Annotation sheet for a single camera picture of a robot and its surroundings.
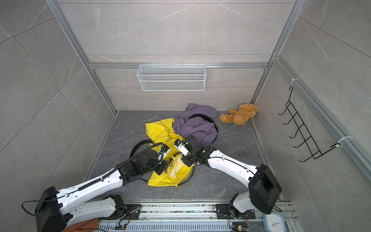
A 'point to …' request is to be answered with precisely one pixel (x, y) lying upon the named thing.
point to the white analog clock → (273, 222)
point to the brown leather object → (86, 226)
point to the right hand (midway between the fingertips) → (186, 155)
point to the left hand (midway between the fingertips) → (168, 157)
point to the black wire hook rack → (296, 119)
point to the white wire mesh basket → (171, 77)
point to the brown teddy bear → (241, 116)
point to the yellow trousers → (162, 133)
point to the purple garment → (197, 121)
